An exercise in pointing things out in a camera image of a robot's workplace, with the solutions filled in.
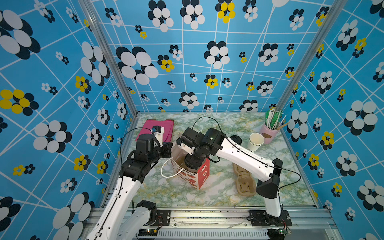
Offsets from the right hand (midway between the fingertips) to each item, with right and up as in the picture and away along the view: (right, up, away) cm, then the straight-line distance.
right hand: (194, 158), depth 73 cm
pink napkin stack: (-20, +17, +36) cm, 44 cm away
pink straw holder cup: (+48, +10, +22) cm, 54 cm away
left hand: (-10, +7, 0) cm, 13 cm away
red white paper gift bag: (-10, -1, +14) cm, 17 cm away
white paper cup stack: (+39, +7, +20) cm, 44 cm away
